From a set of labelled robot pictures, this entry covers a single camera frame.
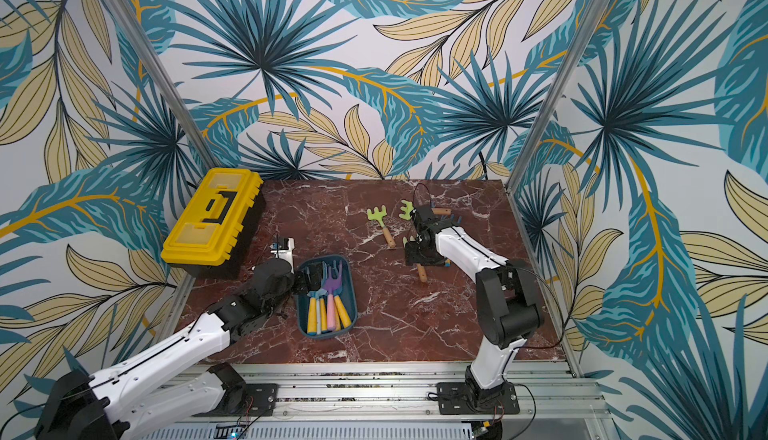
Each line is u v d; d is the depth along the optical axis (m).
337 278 0.91
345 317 0.84
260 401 0.73
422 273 0.95
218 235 0.84
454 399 0.73
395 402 0.75
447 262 0.63
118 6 0.72
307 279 0.72
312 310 0.83
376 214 1.10
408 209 1.10
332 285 0.89
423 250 0.70
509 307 0.48
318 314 0.83
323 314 0.84
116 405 0.41
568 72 0.85
